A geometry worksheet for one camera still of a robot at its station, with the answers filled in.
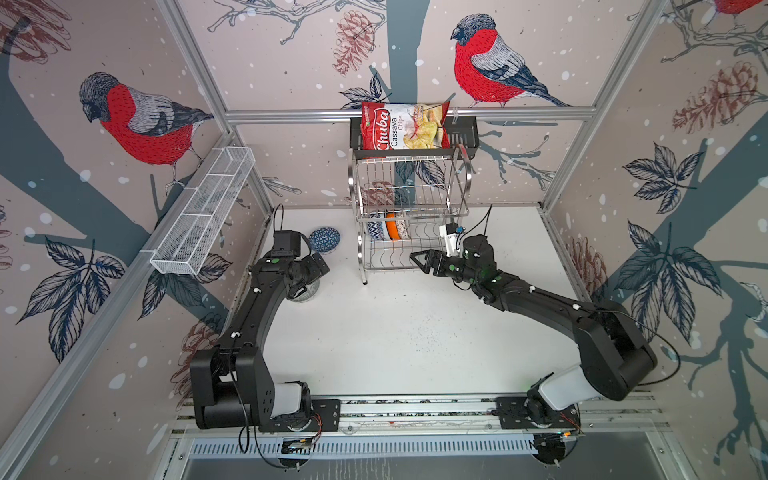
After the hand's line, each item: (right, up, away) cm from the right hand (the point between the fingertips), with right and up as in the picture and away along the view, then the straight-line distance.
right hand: (413, 262), depth 83 cm
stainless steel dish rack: (-3, +21, +43) cm, 48 cm away
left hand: (-29, -3, +2) cm, 29 cm away
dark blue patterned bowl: (-32, +6, +27) cm, 42 cm away
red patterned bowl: (-12, +11, +15) cm, 22 cm away
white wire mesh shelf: (-56, +10, -8) cm, 57 cm away
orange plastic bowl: (-6, +11, +15) cm, 19 cm away
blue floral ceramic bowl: (-9, +11, +15) cm, 20 cm away
